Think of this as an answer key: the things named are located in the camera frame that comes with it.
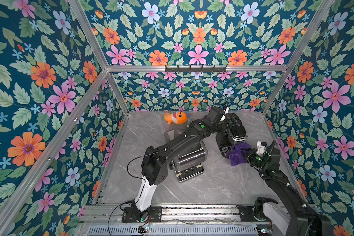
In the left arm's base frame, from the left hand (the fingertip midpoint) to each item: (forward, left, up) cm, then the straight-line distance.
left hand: (231, 124), depth 78 cm
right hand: (-7, -7, -12) cm, 16 cm away
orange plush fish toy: (+23, +29, -17) cm, 41 cm away
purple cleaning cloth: (-13, -1, -10) cm, 16 cm away
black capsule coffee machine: (0, -5, -9) cm, 10 cm away
